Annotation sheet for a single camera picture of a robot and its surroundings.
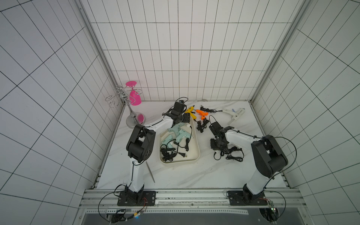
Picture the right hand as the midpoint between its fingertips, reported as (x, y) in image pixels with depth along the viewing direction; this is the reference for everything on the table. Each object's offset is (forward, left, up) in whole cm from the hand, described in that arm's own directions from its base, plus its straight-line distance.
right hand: (210, 148), depth 93 cm
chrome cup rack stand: (+18, +57, +5) cm, 60 cm away
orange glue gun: (+29, +5, +3) cm, 29 cm away
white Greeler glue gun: (+28, -22, +4) cm, 36 cm away
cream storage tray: (0, +21, +3) cm, 21 cm away
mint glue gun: (+1, +30, +5) cm, 30 cm away
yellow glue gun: (+32, +15, +3) cm, 35 cm away
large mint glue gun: (+11, +24, +5) cm, 27 cm away
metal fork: (-18, +38, +1) cm, 42 cm away
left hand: (+18, +19, +9) cm, 27 cm away
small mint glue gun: (+7, +19, +5) cm, 21 cm away
